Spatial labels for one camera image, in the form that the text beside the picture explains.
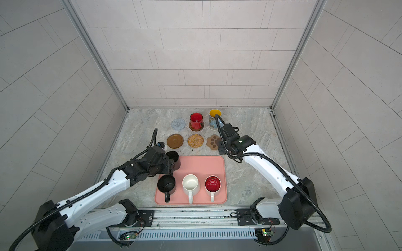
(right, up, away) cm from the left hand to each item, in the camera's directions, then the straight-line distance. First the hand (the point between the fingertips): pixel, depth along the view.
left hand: (176, 163), depth 80 cm
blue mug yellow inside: (+20, +21, +21) cm, 36 cm away
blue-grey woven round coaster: (-4, +20, +26) cm, 33 cm away
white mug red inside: (+19, -12, 0) cm, 22 cm away
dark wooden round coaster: (-4, +9, +18) cm, 21 cm away
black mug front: (-5, -10, -1) cm, 11 cm away
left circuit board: (-16, -26, -15) cm, 34 cm away
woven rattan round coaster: (+9, +9, +19) cm, 23 cm away
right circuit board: (+43, -27, -12) cm, 53 cm away
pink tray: (+14, -4, +7) cm, 16 cm away
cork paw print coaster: (+19, +9, +18) cm, 28 cm away
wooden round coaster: (+9, +16, +24) cm, 30 cm away
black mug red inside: (+9, +22, +25) cm, 34 cm away
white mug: (+8, -12, 0) cm, 14 cm away
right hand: (+24, +8, +1) cm, 25 cm away
